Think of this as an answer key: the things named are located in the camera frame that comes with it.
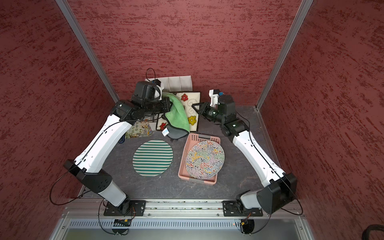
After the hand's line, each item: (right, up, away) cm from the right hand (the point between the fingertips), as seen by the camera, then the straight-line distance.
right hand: (190, 108), depth 69 cm
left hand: (-9, +1, +2) cm, 9 cm away
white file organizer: (-12, +21, +37) cm, 44 cm away
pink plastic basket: (-2, -19, +28) cm, 34 cm away
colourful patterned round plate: (+8, -29, +18) cm, 35 cm away
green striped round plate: (-25, -30, +23) cm, 45 cm away
